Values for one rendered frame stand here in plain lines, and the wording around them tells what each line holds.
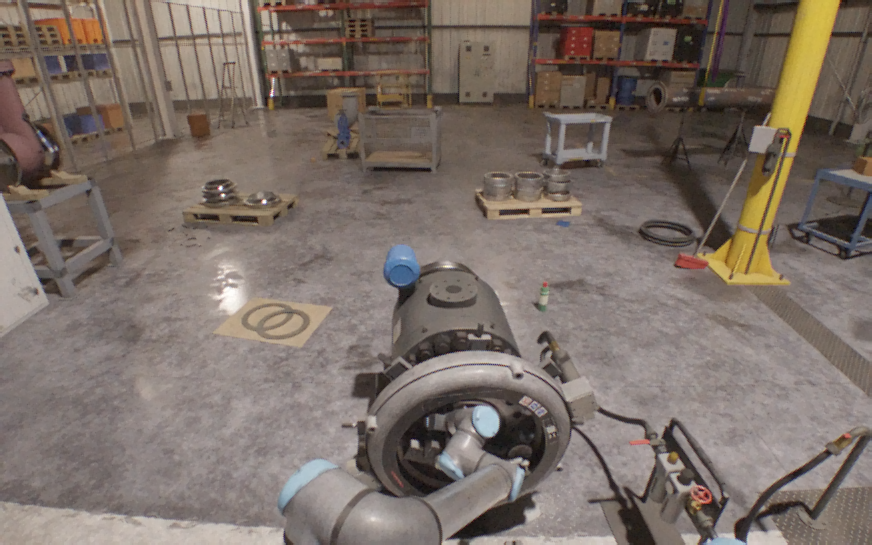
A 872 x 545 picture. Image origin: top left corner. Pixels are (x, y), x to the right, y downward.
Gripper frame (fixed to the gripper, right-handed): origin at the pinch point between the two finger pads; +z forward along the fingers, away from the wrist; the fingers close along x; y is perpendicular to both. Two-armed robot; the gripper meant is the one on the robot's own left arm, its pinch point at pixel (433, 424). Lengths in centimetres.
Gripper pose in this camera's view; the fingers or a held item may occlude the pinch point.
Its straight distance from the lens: 163.2
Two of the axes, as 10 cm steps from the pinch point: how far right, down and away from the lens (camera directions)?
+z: -4.8, 3.2, 8.2
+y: 0.7, -9.2, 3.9
